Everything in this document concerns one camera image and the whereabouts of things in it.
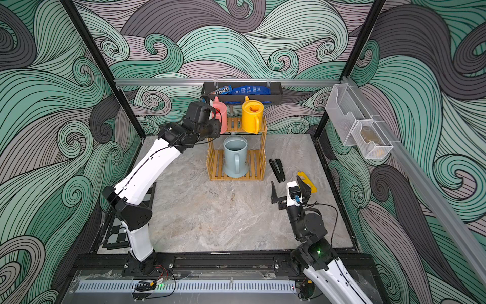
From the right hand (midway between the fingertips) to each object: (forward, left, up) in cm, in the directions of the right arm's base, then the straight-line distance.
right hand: (289, 180), depth 69 cm
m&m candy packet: (+47, +26, +9) cm, 54 cm away
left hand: (+21, +27, +11) cm, 36 cm away
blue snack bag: (+47, +13, +9) cm, 50 cm away
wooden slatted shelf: (+30, +9, -25) cm, 40 cm away
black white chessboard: (-13, +71, -22) cm, 76 cm away
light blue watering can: (+16, +20, -5) cm, 26 cm away
